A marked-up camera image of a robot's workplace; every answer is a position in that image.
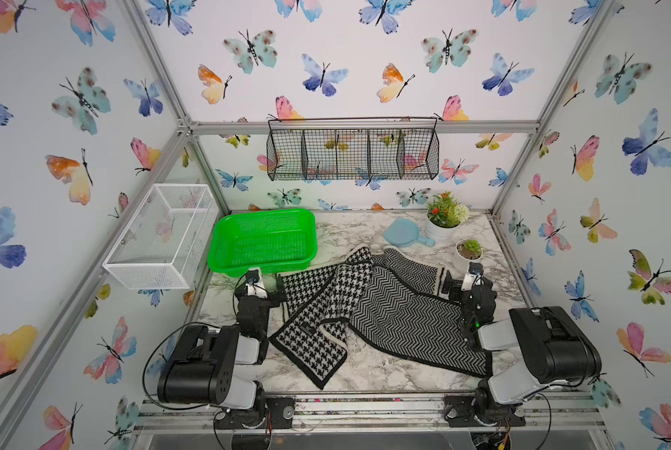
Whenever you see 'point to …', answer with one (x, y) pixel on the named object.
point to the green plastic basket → (278, 243)
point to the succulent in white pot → (467, 250)
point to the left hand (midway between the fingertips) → (266, 274)
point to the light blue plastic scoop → (405, 232)
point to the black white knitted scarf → (396, 298)
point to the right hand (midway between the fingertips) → (468, 271)
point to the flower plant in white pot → (444, 216)
